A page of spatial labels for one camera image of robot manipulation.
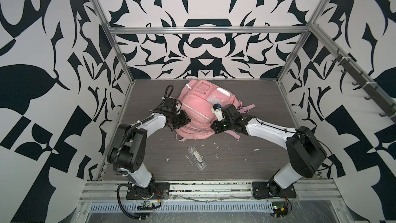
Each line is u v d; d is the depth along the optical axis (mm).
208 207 713
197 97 991
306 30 917
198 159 829
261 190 743
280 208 711
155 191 731
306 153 451
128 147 475
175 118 777
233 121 686
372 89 585
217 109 795
